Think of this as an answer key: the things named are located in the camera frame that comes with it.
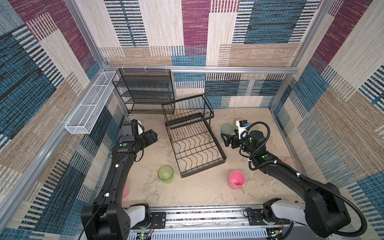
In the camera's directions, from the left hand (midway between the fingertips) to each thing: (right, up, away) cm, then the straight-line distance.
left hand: (152, 134), depth 81 cm
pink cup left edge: (-15, -32, +3) cm, 35 cm away
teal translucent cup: (+44, +2, +17) cm, 47 cm away
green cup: (+6, -23, +7) cm, 25 cm away
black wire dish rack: (+23, -8, +17) cm, 30 cm away
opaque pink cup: (+46, -25, +4) cm, 53 cm away
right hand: (+41, 0, +3) cm, 41 cm away
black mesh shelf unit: (-13, +29, +30) cm, 44 cm away
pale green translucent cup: (+50, +4, -12) cm, 51 cm away
